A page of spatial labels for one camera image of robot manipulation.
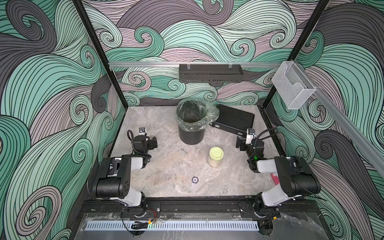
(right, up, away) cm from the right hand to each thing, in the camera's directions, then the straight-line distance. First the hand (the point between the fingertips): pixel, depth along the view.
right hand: (244, 137), depth 93 cm
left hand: (-63, 0, 0) cm, 63 cm away
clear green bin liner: (-32, +14, +7) cm, 36 cm away
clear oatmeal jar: (-21, -14, -10) cm, 28 cm away
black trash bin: (-34, -2, +7) cm, 34 cm away
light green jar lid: (-21, -7, -14) cm, 26 cm away
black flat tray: (-4, +10, +8) cm, 13 cm away
